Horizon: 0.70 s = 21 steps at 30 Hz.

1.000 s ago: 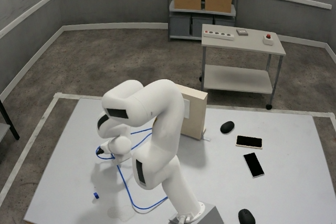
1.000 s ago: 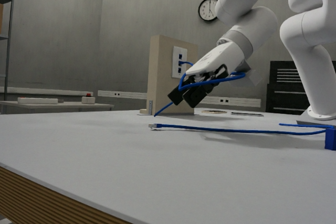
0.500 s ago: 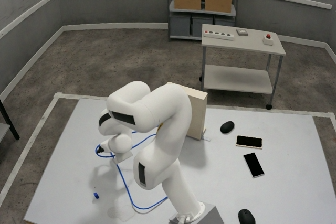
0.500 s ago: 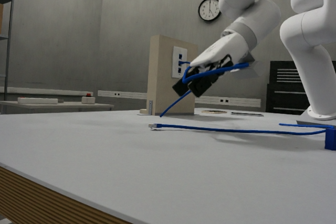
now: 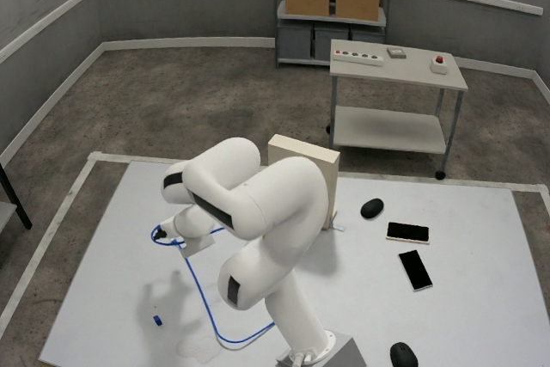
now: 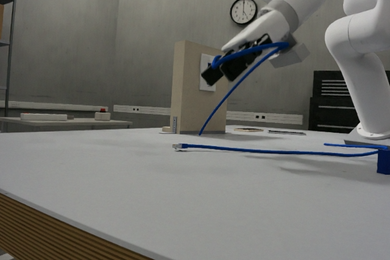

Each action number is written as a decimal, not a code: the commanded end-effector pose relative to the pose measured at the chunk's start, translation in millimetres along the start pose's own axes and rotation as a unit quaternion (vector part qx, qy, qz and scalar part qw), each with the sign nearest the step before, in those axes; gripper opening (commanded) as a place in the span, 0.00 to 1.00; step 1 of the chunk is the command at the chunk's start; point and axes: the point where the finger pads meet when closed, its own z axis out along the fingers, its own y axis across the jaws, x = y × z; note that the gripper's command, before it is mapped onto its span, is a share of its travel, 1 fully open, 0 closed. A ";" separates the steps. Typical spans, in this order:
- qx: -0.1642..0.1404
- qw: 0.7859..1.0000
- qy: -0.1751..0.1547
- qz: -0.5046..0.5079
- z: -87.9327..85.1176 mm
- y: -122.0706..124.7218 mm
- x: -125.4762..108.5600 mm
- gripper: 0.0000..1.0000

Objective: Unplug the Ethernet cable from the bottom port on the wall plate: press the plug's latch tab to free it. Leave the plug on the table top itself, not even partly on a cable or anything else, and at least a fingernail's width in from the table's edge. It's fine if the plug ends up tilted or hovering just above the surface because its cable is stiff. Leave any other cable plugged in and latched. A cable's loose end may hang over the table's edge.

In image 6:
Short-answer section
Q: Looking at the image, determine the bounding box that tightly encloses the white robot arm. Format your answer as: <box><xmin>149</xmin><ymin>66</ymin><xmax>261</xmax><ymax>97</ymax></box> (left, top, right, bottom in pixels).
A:
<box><xmin>263</xmin><ymin>0</ymin><xmax>390</xmax><ymax>140</ymax></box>

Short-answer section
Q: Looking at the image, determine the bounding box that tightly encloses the beige mounting board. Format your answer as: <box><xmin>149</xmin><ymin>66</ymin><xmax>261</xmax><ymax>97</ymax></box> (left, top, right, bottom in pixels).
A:
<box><xmin>162</xmin><ymin>40</ymin><xmax>229</xmax><ymax>134</ymax></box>

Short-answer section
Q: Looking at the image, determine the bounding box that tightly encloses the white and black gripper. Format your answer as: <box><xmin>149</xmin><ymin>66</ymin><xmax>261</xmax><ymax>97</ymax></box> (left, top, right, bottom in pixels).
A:
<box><xmin>201</xmin><ymin>7</ymin><xmax>290</xmax><ymax>85</ymax></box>

